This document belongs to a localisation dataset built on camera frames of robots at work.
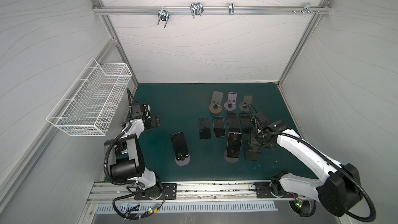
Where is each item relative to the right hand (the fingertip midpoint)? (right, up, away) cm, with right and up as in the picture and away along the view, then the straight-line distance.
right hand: (257, 137), depth 82 cm
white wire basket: (-81, +18, -13) cm, 84 cm away
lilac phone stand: (-10, +16, +25) cm, 31 cm away
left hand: (-60, +8, +11) cm, 62 cm away
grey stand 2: (-15, -13, +2) cm, 20 cm away
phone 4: (-13, -3, -4) cm, 14 cm away
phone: (-19, +3, +14) cm, 24 cm away
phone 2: (-10, +4, +16) cm, 19 cm away
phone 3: (-41, -5, -4) cm, 41 cm away
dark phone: (-28, +1, +14) cm, 32 cm away
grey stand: (-39, -14, +2) cm, 42 cm away
